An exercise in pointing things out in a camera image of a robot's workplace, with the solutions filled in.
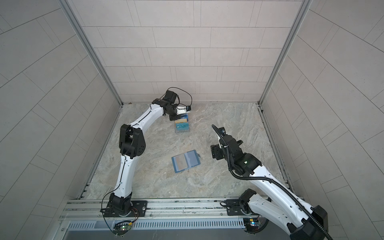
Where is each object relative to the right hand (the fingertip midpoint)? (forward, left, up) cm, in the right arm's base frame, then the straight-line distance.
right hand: (216, 145), depth 77 cm
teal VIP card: (+22, +19, -11) cm, 31 cm away
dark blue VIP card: (+27, +17, -7) cm, 33 cm away
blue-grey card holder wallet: (-1, +17, -14) cm, 22 cm away
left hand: (+31, +18, -4) cm, 36 cm away
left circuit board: (-30, +45, -13) cm, 56 cm away
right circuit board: (-33, -13, -17) cm, 39 cm away
